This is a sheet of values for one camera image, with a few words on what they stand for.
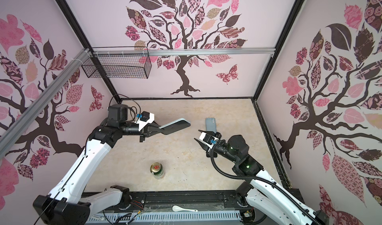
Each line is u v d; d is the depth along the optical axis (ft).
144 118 1.76
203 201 2.48
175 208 2.33
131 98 5.42
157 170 2.44
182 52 3.14
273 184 1.52
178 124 2.00
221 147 1.86
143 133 1.90
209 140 1.69
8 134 1.64
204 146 1.93
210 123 3.49
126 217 2.37
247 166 1.70
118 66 3.99
